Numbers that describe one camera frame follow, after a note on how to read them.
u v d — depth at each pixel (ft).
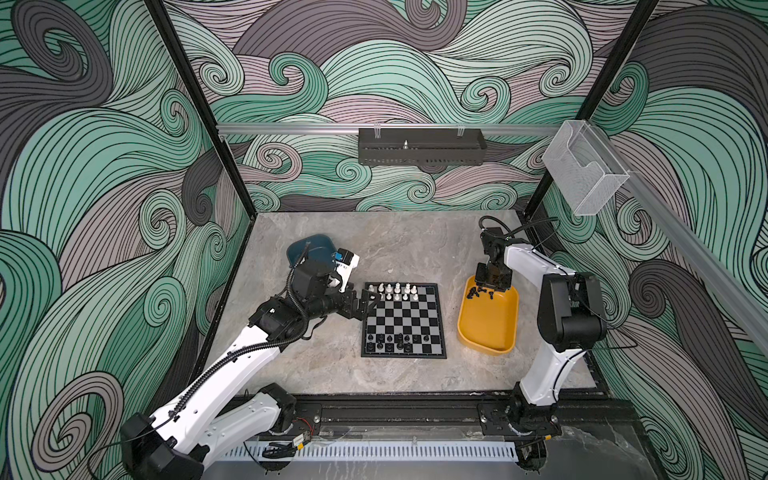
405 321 2.94
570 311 1.65
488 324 2.92
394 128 3.06
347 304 2.04
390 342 2.75
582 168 2.62
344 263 2.07
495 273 2.61
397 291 3.10
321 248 3.51
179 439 1.23
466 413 2.45
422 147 3.16
